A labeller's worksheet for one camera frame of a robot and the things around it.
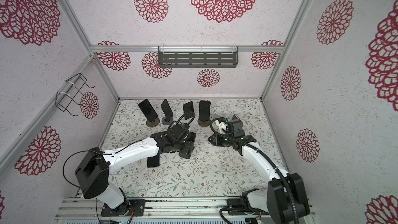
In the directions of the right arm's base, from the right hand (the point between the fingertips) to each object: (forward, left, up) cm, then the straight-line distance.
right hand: (209, 137), depth 83 cm
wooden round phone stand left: (+18, +38, -13) cm, 44 cm away
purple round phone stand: (+19, +29, -13) cm, 37 cm away
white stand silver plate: (+20, -4, -6) cm, 22 cm away
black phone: (+22, +28, -5) cm, 36 cm away
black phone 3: (+22, +3, 0) cm, 22 cm away
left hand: (-4, +12, -5) cm, 14 cm away
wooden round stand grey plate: (+19, +4, -14) cm, 24 cm away
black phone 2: (+24, +14, -6) cm, 28 cm away
